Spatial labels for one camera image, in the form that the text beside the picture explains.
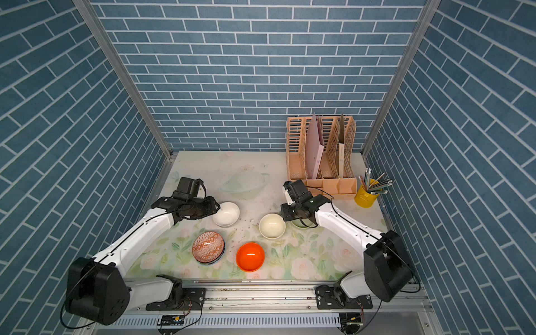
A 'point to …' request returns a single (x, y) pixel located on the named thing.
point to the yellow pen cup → (363, 198)
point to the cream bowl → (272, 226)
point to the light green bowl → (303, 223)
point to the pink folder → (314, 146)
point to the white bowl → (227, 216)
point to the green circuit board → (172, 320)
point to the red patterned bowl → (208, 248)
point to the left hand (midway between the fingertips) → (222, 207)
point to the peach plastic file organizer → (333, 174)
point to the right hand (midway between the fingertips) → (285, 211)
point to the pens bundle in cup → (373, 186)
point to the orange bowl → (250, 257)
